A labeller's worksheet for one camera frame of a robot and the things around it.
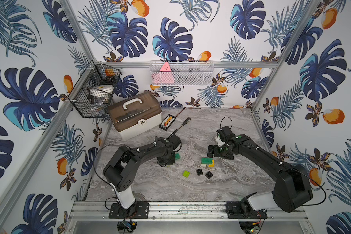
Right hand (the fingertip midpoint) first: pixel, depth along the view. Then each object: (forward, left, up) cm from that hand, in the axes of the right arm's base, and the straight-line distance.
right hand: (215, 154), depth 86 cm
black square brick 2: (-10, +4, -8) cm, 13 cm away
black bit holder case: (+29, +31, -6) cm, 43 cm away
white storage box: (+20, +49, +13) cm, 54 cm away
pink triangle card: (+38, +31, +28) cm, 56 cm away
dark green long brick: (+2, +23, -7) cm, 24 cm away
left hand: (-2, +28, -5) cm, 28 cm away
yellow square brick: (-4, +1, -6) cm, 7 cm away
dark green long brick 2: (-2, +5, -4) cm, 7 cm away
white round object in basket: (+22, +64, +28) cm, 73 cm away
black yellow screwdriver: (+33, +14, -6) cm, 36 cm away
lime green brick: (-9, +17, -7) cm, 21 cm away
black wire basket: (+21, +70, +25) cm, 78 cm away
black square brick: (-8, +9, -7) cm, 14 cm away
